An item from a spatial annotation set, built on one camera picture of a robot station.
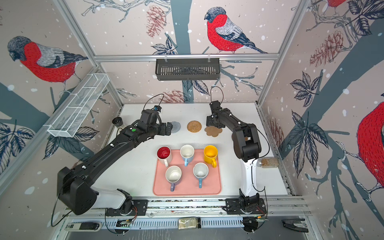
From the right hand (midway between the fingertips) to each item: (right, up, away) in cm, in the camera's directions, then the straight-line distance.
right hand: (212, 122), depth 103 cm
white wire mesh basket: (-74, +5, -30) cm, 80 cm away
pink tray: (-17, -35, -21) cm, 44 cm away
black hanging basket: (-19, +39, +4) cm, 44 cm away
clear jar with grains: (+30, -22, -20) cm, 42 cm away
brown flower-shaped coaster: (0, -6, +1) cm, 6 cm away
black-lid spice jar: (-63, +1, -8) cm, 64 cm away
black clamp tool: (+32, -46, -35) cm, 66 cm away
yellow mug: (-3, -19, -13) cm, 23 cm away
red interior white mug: (-32, -20, -13) cm, 39 cm away
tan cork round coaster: (-13, -3, +4) cm, 14 cm away
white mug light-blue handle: (-17, -18, -12) cm, 28 cm away
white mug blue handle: (-9, -28, -18) cm, 34 cm away
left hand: (-27, +1, -22) cm, 35 cm away
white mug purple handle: (-25, -29, -20) cm, 43 cm away
